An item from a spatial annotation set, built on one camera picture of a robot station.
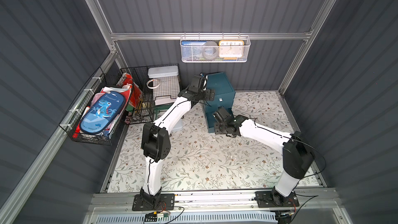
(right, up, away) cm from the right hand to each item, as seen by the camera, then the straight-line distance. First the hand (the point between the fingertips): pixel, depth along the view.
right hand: (220, 126), depth 88 cm
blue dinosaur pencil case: (-53, +8, -23) cm, 59 cm away
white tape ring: (-44, +28, +11) cm, 53 cm away
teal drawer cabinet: (+3, +17, +5) cm, 18 cm away
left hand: (-6, +19, +2) cm, 20 cm away
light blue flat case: (-26, -1, +10) cm, 28 cm away
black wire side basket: (-63, +23, -11) cm, 68 cm away
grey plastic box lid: (-38, +36, +16) cm, 54 cm away
